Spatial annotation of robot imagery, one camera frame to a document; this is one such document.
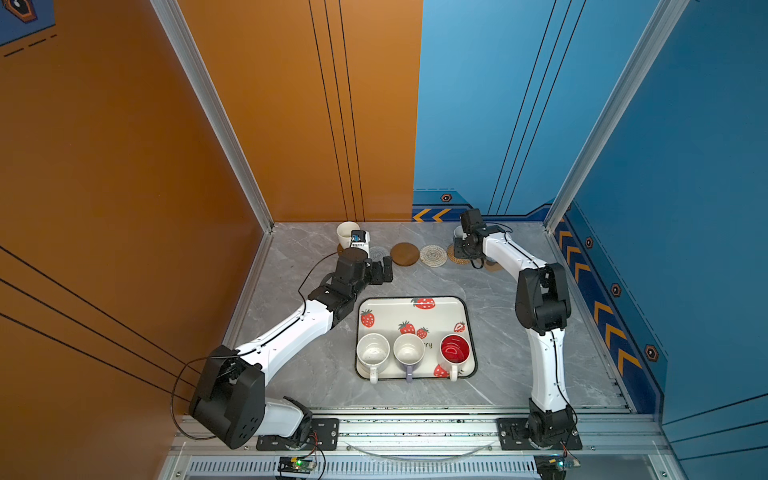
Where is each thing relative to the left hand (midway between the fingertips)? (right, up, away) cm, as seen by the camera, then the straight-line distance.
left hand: (378, 255), depth 83 cm
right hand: (+28, +1, +22) cm, 36 cm away
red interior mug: (+22, -27, +1) cm, 35 cm away
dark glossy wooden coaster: (-6, 0, -17) cm, 18 cm away
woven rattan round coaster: (+24, -1, +13) cm, 27 cm away
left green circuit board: (-19, -50, -13) cm, 55 cm away
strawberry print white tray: (+16, -20, +11) cm, 28 cm away
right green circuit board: (+43, -50, -13) cm, 68 cm away
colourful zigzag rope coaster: (+19, -1, +26) cm, 32 cm away
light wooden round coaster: (+8, 0, +29) cm, 30 cm away
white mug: (-2, -28, +3) cm, 29 cm away
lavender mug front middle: (+9, -28, +3) cm, 29 cm away
